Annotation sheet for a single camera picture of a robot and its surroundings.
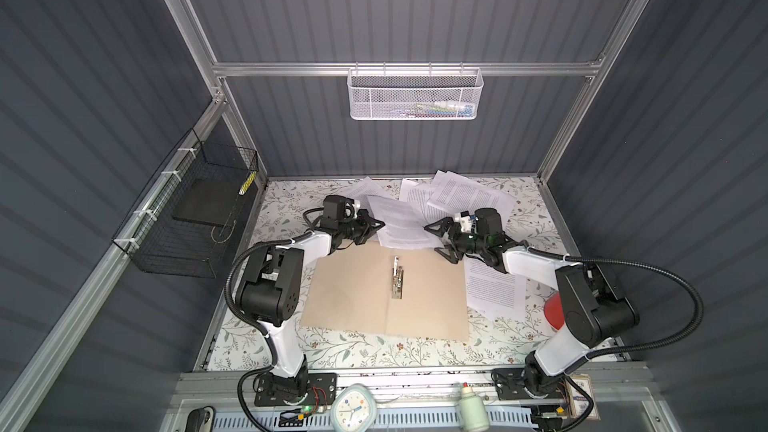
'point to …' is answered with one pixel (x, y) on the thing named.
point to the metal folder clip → (397, 279)
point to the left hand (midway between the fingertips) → (386, 223)
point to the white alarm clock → (353, 409)
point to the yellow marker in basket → (248, 183)
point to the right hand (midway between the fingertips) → (431, 239)
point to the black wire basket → (184, 222)
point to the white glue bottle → (473, 413)
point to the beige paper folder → (352, 289)
